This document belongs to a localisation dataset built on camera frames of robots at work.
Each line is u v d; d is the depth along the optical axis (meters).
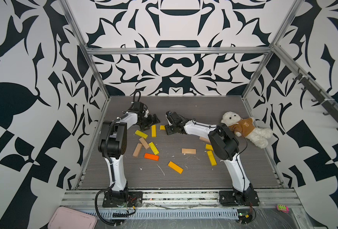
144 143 0.94
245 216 0.71
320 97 0.60
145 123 0.89
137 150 0.90
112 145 0.54
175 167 0.85
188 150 0.89
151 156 0.89
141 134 0.98
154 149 0.91
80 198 0.76
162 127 1.01
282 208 0.70
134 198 0.74
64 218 0.70
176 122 0.79
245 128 0.93
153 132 0.99
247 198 0.64
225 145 0.57
